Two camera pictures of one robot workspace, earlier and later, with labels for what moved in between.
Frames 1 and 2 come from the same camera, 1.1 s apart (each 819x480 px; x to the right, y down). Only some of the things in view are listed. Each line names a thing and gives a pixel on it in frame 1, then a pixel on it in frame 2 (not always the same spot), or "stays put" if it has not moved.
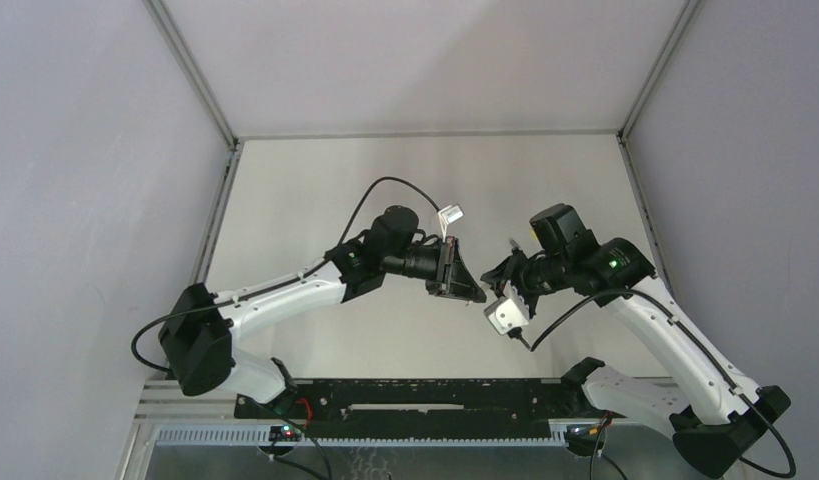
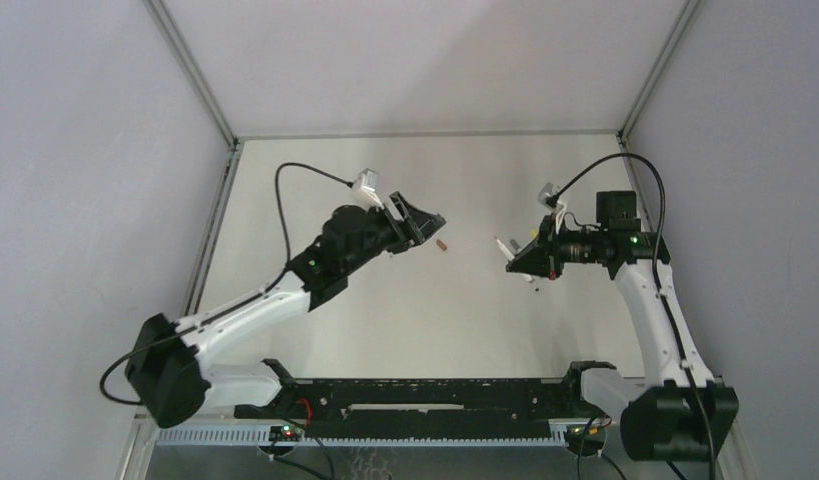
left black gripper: [446, 265] → [401, 220]
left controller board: [283, 433] stays put
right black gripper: [515, 277] → [552, 245]
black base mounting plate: [423, 409] stays put
